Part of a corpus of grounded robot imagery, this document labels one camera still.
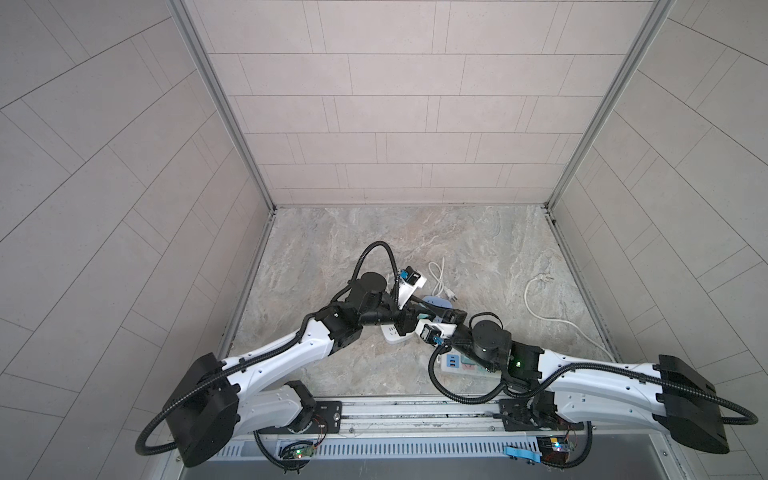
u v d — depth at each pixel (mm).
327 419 708
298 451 653
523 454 653
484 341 538
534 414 640
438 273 963
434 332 570
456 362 771
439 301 899
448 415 732
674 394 412
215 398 389
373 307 600
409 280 630
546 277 942
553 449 680
